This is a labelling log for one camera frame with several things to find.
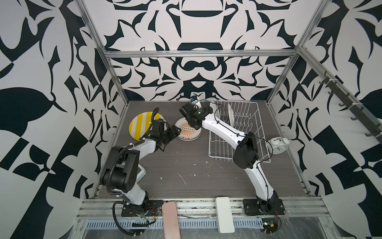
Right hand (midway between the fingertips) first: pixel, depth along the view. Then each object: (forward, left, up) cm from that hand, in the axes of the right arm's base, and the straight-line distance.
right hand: (206, 109), depth 89 cm
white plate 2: (+10, -9, -13) cm, 18 cm away
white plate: (-4, +12, -19) cm, 23 cm away
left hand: (-7, +18, -11) cm, 22 cm away
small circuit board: (-55, -28, -21) cm, 65 cm away
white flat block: (-51, -6, -16) cm, 54 cm away
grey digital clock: (-32, +36, -15) cm, 51 cm away
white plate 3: (+2, -17, -7) cm, 18 cm away
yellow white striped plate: (+4, +45, -19) cm, 49 cm away
